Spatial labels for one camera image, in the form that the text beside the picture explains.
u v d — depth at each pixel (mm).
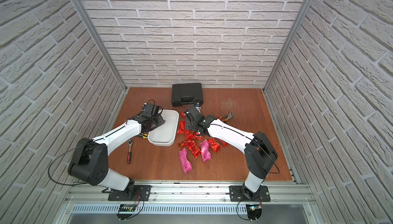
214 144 881
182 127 972
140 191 758
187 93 1178
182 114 1031
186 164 792
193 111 635
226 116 1022
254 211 699
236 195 730
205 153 832
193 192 763
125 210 714
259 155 443
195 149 855
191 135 906
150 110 700
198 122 626
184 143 874
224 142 894
